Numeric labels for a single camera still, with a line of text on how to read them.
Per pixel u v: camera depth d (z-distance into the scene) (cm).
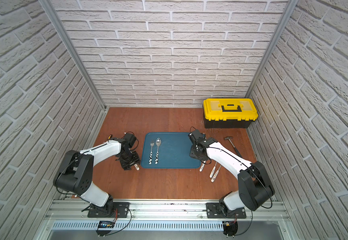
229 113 95
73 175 45
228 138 100
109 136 100
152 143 97
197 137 68
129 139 76
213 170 87
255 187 42
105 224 72
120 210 75
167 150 95
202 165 89
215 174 85
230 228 70
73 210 74
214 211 74
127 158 76
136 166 87
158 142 97
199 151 62
